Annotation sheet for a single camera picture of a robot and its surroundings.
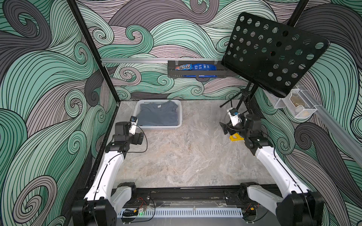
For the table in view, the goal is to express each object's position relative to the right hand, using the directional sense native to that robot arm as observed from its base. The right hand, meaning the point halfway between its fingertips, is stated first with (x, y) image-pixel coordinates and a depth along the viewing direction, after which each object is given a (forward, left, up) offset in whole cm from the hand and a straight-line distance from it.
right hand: (231, 118), depth 80 cm
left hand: (-4, +58, -5) cm, 58 cm away
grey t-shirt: (+16, +46, -14) cm, 51 cm away
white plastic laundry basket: (+16, +62, -12) cm, 65 cm away
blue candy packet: (+34, +18, +13) cm, 41 cm away
